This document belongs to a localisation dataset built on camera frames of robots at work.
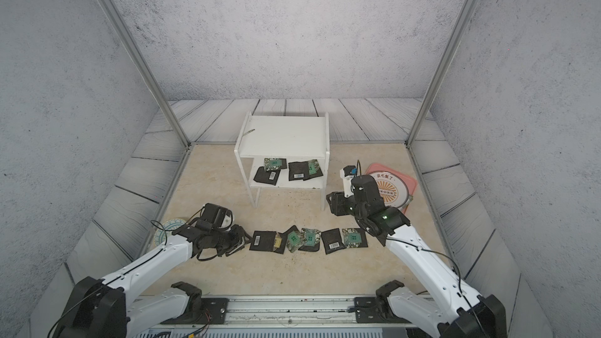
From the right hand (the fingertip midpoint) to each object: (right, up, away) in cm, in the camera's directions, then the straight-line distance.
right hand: (334, 196), depth 77 cm
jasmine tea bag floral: (-8, -18, +11) cm, 22 cm away
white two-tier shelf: (-16, +14, -5) cm, 22 cm away
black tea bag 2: (-7, +8, +12) cm, 16 cm away
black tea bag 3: (-25, -18, +10) cm, 33 cm away
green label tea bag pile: (-13, -18, +11) cm, 25 cm away
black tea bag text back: (-12, +8, +12) cm, 19 cm away
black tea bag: (-24, +6, +10) cm, 26 cm away
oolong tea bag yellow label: (-20, -19, +10) cm, 29 cm away
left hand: (-28, -17, +6) cm, 33 cm away
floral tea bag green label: (+8, -17, +12) cm, 22 cm away
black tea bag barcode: (0, -18, +10) cm, 21 cm away
